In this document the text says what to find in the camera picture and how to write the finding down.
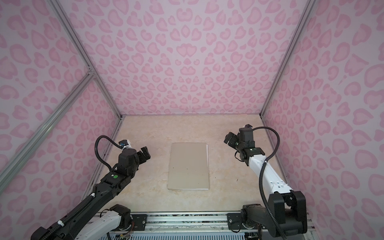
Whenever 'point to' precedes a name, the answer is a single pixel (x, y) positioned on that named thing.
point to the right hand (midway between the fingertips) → (231, 138)
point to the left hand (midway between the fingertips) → (141, 148)
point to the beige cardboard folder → (188, 166)
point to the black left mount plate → (139, 222)
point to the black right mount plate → (234, 222)
